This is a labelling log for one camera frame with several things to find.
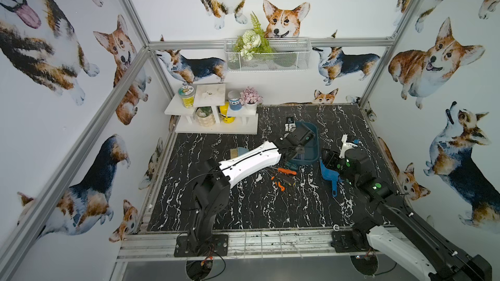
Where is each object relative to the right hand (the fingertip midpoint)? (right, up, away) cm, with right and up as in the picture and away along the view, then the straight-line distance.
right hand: (330, 146), depth 78 cm
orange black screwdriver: (-15, -14, +14) cm, 25 cm away
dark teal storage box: (-1, -4, +25) cm, 25 cm away
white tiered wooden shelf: (-51, +23, +18) cm, 59 cm away
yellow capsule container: (-47, +15, +23) cm, 54 cm away
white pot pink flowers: (-33, +21, +12) cm, 41 cm away
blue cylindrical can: (-41, +22, +18) cm, 50 cm away
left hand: (-13, +3, +7) cm, 15 cm away
